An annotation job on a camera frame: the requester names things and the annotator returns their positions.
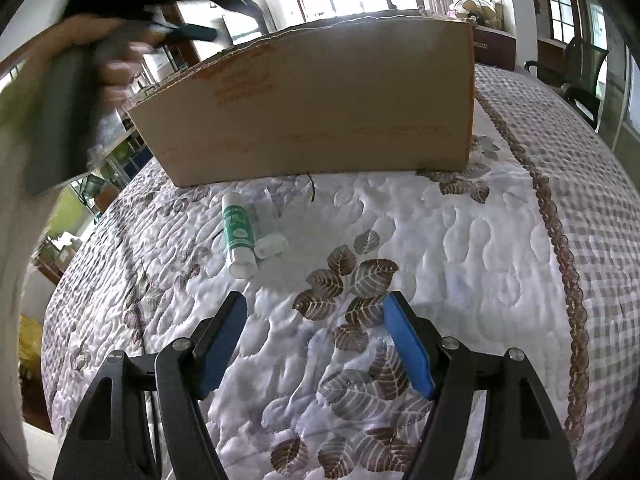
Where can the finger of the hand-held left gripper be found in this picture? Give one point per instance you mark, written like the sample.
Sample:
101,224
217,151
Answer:
195,33

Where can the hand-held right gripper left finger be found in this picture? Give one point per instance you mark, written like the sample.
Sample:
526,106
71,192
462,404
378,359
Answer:
222,345

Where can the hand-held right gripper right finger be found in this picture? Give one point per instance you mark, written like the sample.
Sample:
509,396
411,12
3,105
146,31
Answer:
410,345

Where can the small clear bottle white cap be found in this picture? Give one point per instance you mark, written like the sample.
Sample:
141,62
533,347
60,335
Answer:
270,246

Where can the green white bottle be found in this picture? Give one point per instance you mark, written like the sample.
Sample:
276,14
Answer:
237,230

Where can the cardboard box orange side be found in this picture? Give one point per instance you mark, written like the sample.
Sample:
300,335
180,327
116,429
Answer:
310,110

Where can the person's left hand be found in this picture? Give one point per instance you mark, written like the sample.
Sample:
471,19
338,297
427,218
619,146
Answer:
65,35

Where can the wooden shelf rack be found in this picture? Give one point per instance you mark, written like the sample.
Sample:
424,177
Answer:
120,155

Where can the yellow bag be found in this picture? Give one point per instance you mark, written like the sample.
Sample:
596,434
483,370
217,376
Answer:
31,345

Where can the standing fan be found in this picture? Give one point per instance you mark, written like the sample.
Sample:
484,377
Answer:
472,10

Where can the dark brown box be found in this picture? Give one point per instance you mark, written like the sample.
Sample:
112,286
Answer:
495,47

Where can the black office chair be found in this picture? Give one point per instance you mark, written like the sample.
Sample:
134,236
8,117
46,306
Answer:
585,60

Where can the wooden glazed door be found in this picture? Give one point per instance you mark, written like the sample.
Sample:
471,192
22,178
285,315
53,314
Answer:
562,0

